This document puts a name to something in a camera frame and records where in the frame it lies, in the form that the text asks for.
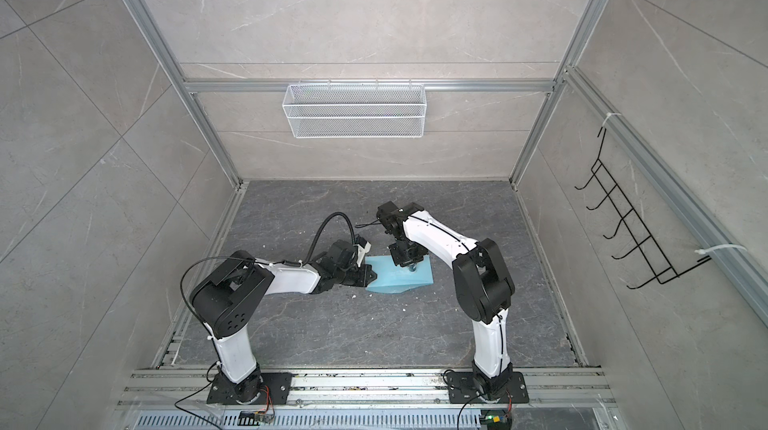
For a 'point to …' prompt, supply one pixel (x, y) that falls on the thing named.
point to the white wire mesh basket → (355, 110)
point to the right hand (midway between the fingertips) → (410, 258)
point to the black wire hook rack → (646, 248)
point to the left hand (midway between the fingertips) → (378, 271)
